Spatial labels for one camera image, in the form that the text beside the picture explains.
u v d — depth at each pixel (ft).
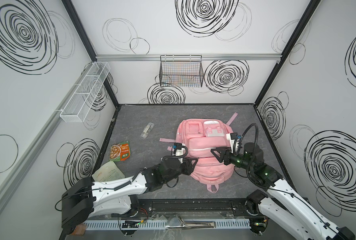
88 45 2.78
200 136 2.97
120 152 3.01
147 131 3.35
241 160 2.03
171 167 1.80
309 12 2.42
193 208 2.47
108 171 2.76
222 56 5.78
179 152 2.20
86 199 1.36
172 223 2.09
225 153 2.10
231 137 2.18
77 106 2.39
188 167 2.11
